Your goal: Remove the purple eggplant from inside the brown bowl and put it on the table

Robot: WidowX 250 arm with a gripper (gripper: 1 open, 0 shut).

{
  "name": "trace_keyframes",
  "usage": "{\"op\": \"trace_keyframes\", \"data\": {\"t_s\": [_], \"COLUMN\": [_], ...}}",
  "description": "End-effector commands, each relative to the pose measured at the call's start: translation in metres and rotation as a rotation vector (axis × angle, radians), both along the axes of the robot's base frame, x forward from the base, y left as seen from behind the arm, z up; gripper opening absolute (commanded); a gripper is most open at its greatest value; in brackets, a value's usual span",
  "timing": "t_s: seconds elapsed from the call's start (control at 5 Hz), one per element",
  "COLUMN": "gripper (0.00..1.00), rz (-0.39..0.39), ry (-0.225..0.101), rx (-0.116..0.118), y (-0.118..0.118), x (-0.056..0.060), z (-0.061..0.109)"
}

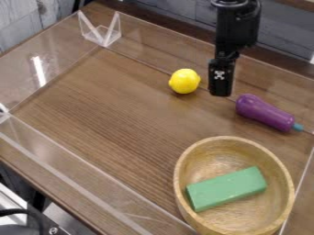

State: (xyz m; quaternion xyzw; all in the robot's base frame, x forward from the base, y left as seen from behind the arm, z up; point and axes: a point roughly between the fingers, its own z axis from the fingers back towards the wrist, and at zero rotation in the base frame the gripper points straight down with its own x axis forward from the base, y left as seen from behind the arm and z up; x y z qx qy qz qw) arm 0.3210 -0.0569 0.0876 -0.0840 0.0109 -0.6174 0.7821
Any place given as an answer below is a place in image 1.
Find green rectangular block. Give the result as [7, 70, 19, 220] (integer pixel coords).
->
[186, 166, 267, 212]

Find black cable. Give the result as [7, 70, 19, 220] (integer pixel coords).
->
[0, 207, 44, 235]

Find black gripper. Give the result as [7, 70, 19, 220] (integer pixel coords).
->
[208, 0, 262, 96]

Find clear acrylic corner bracket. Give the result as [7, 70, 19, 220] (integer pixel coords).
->
[77, 11, 121, 48]

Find purple toy eggplant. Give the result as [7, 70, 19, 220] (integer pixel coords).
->
[235, 94, 305, 132]

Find brown wooden bowl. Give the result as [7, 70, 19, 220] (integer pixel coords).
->
[172, 136, 294, 235]

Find yellow toy lemon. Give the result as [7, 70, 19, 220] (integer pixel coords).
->
[168, 68, 202, 95]

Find clear acrylic tray wall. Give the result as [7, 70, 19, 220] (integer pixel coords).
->
[0, 4, 314, 235]

